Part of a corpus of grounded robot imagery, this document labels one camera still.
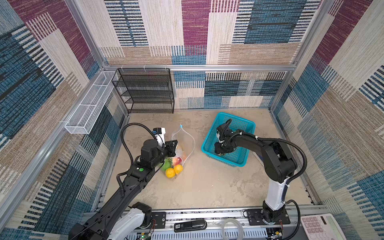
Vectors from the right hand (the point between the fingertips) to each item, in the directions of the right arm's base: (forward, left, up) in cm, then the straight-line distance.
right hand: (220, 152), depth 95 cm
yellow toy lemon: (-11, +26, +2) cm, 28 cm away
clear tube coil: (-40, -4, -1) cm, 40 cm away
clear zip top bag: (+7, +22, +1) cm, 23 cm away
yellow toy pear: (-14, +30, +3) cm, 33 cm away
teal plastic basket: (-4, -11, -2) cm, 12 cm away
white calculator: (-41, -41, 0) cm, 58 cm away
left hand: (-4, +24, +22) cm, 33 cm away
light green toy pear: (-9, +32, +4) cm, 34 cm away
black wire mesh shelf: (+43, +50, +16) cm, 68 cm away
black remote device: (-38, +18, +1) cm, 42 cm away
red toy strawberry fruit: (-9, +26, +7) cm, 29 cm away
